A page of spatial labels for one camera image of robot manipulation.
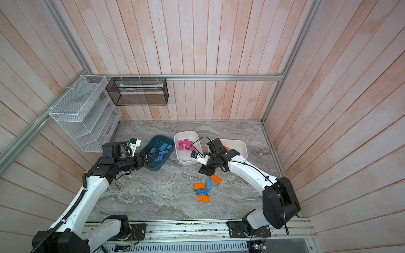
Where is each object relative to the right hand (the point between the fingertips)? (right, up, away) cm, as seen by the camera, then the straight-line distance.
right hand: (202, 164), depth 85 cm
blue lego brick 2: (0, -16, +1) cm, 16 cm away
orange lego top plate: (-2, -13, +3) cm, 14 cm away
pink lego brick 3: (-6, +7, +19) cm, 21 cm away
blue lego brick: (-26, +8, +19) cm, 33 cm away
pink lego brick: (-14, +8, +19) cm, 25 cm away
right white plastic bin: (+24, +9, +15) cm, 30 cm away
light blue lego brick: (+3, -11, +1) cm, 12 cm away
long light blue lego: (-32, +6, +16) cm, 36 cm away
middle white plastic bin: (-12, +2, +18) cm, 22 cm away
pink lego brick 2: (-9, +8, +18) cm, 22 cm away
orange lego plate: (+8, -10, +5) cm, 14 cm away
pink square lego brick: (-15, +11, +20) cm, 27 cm away
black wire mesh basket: (-42, +46, +18) cm, 65 cm away
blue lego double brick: (-25, +5, +15) cm, 30 cm away
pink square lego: (-11, +12, +22) cm, 27 cm away
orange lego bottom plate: (0, -18, -1) cm, 18 cm away
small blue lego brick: (-21, +8, +18) cm, 29 cm away
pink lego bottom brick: (-8, +11, +22) cm, 26 cm away
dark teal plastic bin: (-31, +12, +19) cm, 38 cm away
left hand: (-24, +3, -10) cm, 26 cm away
